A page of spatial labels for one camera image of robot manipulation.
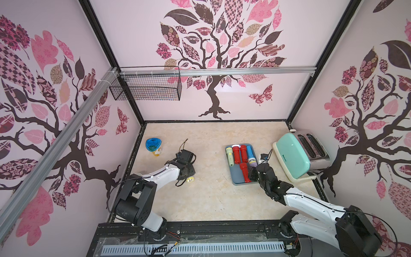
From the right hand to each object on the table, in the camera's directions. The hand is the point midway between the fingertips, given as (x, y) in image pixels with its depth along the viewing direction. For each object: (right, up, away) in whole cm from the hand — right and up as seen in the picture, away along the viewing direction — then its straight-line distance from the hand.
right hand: (251, 165), depth 86 cm
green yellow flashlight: (-11, +6, +13) cm, 18 cm away
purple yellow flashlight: (+3, 0, +8) cm, 9 cm away
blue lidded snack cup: (-58, +11, +8) cm, 59 cm away
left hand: (-35, -6, +6) cm, 36 cm away
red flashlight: (-6, +6, +14) cm, 16 cm away
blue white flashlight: (+2, +5, +11) cm, 13 cm away
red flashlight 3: (-3, -2, +6) cm, 7 cm away
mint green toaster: (+24, +7, -5) cm, 26 cm away
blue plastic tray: (-3, +3, +11) cm, 12 cm away
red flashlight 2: (-2, +5, +12) cm, 13 cm away
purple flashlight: (-34, -8, +1) cm, 35 cm away
